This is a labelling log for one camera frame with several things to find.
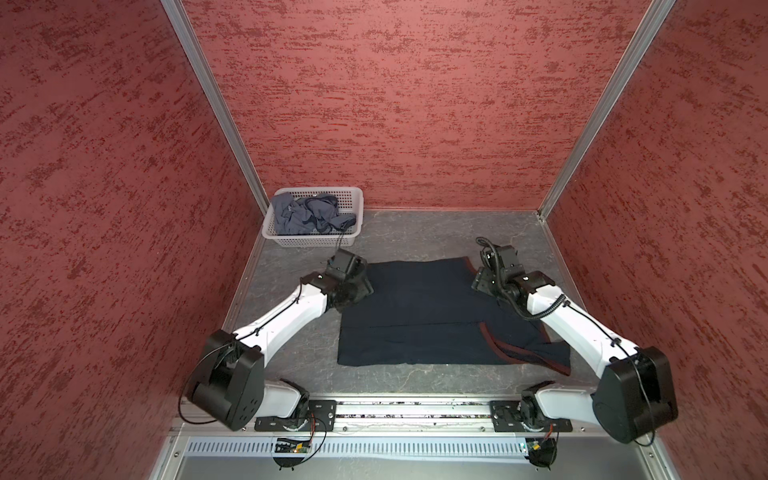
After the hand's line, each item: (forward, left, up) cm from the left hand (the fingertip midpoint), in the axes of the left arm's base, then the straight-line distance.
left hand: (365, 300), depth 86 cm
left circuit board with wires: (-35, +17, -11) cm, 40 cm away
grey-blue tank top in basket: (+36, +23, -1) cm, 43 cm away
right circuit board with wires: (-35, -45, -8) cm, 58 cm away
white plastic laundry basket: (+46, +10, -3) cm, 47 cm away
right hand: (+3, -35, +2) cm, 35 cm away
